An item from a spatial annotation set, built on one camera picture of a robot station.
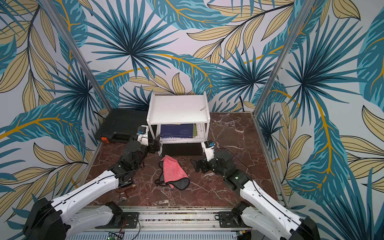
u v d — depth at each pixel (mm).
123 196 782
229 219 731
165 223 733
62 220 400
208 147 653
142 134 641
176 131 840
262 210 476
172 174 860
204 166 659
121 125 1070
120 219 674
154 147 695
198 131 858
